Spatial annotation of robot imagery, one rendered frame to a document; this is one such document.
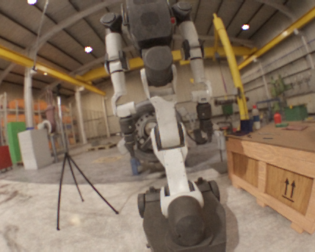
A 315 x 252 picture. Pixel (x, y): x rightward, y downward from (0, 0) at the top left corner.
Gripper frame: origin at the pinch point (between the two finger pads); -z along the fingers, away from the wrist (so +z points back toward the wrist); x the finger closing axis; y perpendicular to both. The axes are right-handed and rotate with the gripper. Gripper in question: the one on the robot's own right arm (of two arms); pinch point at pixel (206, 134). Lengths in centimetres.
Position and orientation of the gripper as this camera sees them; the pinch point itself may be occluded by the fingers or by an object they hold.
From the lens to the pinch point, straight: 88.8
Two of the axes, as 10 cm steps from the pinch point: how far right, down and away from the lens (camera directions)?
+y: -9.8, 1.7, 0.2
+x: -0.2, -2.2, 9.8
